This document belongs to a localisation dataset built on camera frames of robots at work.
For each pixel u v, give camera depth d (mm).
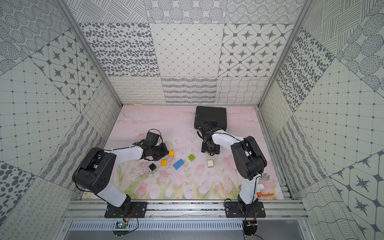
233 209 732
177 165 881
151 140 760
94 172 460
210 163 860
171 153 930
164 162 884
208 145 811
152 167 877
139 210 735
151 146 760
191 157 912
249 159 497
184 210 759
